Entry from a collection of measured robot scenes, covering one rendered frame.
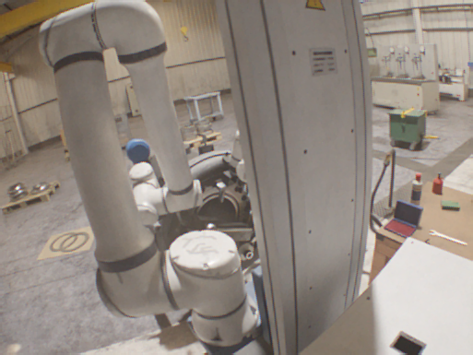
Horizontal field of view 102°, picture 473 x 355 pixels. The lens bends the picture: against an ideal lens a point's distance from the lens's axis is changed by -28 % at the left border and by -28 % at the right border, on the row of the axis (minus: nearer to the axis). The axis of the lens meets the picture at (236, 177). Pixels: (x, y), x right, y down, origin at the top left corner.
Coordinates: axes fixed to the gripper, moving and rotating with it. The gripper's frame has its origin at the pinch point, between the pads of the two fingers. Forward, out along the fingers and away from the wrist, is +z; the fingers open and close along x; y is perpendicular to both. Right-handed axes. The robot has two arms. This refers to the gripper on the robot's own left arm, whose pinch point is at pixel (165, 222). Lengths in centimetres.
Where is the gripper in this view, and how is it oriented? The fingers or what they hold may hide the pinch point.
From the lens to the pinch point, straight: 118.8
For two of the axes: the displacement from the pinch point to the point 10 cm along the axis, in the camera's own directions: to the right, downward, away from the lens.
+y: -5.0, -6.0, 6.2
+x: -8.6, 4.1, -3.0
